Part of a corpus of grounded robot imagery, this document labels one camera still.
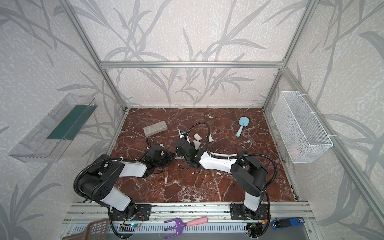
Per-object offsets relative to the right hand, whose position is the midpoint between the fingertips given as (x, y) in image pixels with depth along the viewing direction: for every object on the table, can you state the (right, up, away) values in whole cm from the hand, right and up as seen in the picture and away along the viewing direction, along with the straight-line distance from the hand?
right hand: (179, 139), depth 88 cm
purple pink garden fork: (+3, -38, -17) cm, 42 cm away
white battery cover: (+19, -2, +16) cm, 25 cm away
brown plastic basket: (-36, -40, -18) cm, 57 cm away
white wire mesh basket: (+56, +3, -26) cm, 62 cm away
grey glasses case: (-20, +5, +17) cm, 27 cm away
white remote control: (-1, -12, +5) cm, 13 cm away
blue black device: (+49, -37, -18) cm, 65 cm away
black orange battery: (0, -17, +1) cm, 17 cm away
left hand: (-1, -8, +5) cm, 10 cm away
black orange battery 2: (+9, -19, -1) cm, 21 cm away
